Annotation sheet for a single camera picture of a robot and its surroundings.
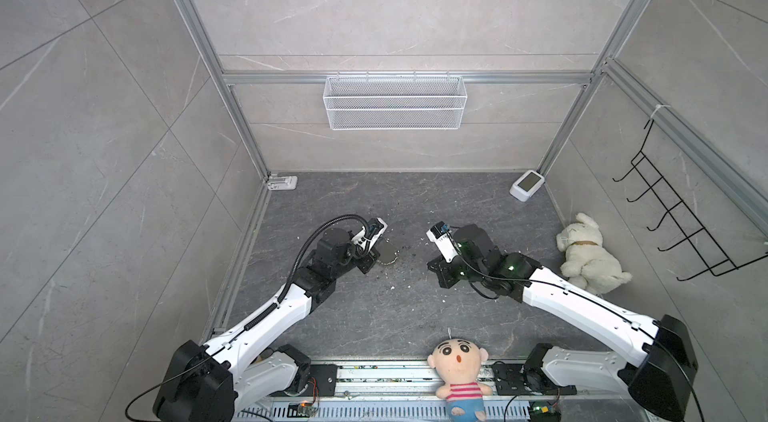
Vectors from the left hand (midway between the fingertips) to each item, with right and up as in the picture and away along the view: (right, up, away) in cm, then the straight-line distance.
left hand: (382, 232), depth 79 cm
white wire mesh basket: (+4, +42, +22) cm, 47 cm away
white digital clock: (+54, +14, +32) cm, 65 cm away
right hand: (+14, -8, -2) cm, 16 cm away
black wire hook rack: (+68, -3, -21) cm, 71 cm away
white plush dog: (+59, -10, +5) cm, 60 cm away
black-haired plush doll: (+18, -29, -10) cm, 36 cm away
